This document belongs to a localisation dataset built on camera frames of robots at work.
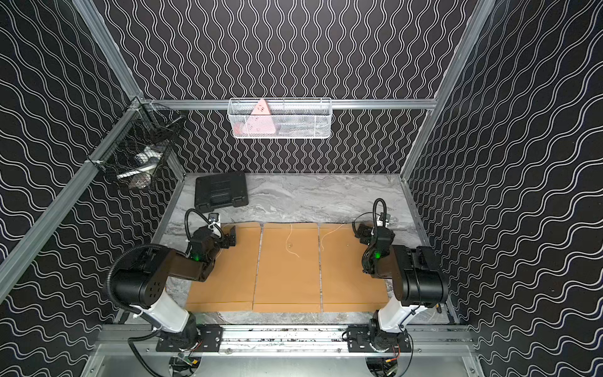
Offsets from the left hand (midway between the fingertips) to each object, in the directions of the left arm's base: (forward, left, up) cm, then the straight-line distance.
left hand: (221, 223), depth 94 cm
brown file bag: (-17, -28, -7) cm, 34 cm away
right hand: (+4, -62, -1) cm, 63 cm away
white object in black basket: (+11, +25, +21) cm, 34 cm away
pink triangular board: (+29, -14, +28) cm, 43 cm away
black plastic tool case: (+18, +6, -1) cm, 19 cm away
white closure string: (+1, -28, -4) cm, 29 cm away
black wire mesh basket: (+17, +34, +21) cm, 44 cm away
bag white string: (-2, -41, -6) cm, 41 cm away
